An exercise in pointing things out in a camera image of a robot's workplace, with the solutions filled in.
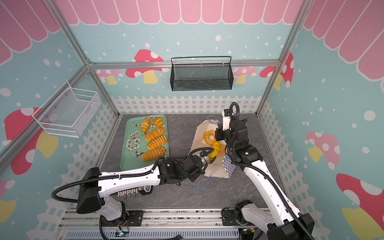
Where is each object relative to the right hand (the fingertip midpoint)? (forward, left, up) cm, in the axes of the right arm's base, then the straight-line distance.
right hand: (218, 122), depth 72 cm
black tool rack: (-22, +40, -31) cm, 56 cm away
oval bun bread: (+2, -1, -23) cm, 24 cm away
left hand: (-16, +11, -17) cm, 25 cm away
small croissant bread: (+23, +49, -28) cm, 61 cm away
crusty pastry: (+7, +37, -28) cm, 47 cm away
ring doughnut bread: (+10, +4, -26) cm, 29 cm away
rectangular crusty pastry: (-1, +38, -28) cm, 47 cm away
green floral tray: (+9, +54, -31) cm, 63 cm away
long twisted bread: (+14, +40, -28) cm, 51 cm away
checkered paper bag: (-17, -2, -13) cm, 21 cm away
